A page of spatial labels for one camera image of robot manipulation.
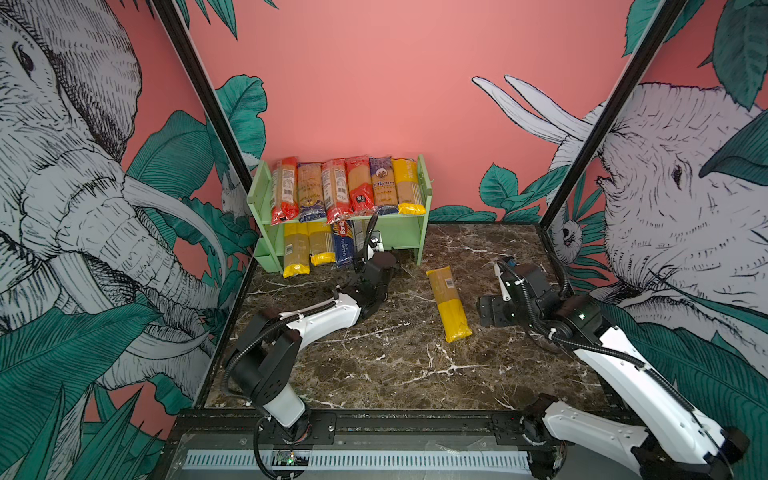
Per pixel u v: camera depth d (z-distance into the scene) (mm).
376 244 719
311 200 839
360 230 982
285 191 859
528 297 492
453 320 918
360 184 882
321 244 936
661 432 365
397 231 1041
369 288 664
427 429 752
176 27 712
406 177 925
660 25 703
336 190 859
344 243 929
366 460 703
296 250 910
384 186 889
